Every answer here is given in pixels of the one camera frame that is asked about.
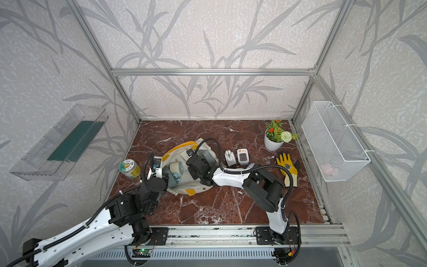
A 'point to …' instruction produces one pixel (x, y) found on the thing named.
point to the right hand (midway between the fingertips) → (195, 163)
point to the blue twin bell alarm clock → (176, 168)
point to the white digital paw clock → (243, 155)
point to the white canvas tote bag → (179, 154)
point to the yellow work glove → (287, 164)
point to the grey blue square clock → (209, 159)
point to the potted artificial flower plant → (274, 136)
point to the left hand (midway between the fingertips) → (161, 167)
